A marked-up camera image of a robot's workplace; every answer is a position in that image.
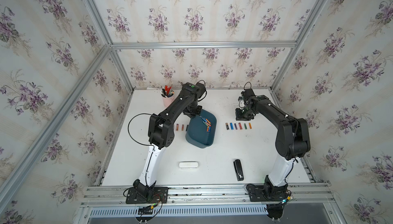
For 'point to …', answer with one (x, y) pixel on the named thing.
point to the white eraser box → (188, 164)
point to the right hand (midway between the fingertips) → (240, 118)
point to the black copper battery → (227, 126)
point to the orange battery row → (250, 126)
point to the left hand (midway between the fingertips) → (195, 117)
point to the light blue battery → (231, 126)
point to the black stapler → (239, 170)
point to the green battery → (245, 126)
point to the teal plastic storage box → (201, 129)
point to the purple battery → (236, 126)
